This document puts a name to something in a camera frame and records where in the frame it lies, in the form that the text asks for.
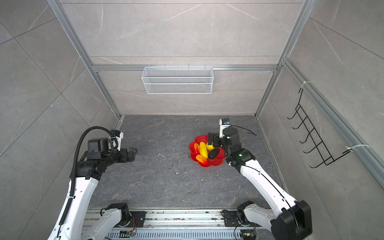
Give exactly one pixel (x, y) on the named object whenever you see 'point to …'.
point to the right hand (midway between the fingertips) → (214, 131)
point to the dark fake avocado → (212, 154)
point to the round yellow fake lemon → (210, 147)
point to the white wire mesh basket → (177, 80)
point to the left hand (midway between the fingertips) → (127, 147)
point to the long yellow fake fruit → (203, 150)
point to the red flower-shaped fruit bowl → (216, 161)
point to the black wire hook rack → (320, 147)
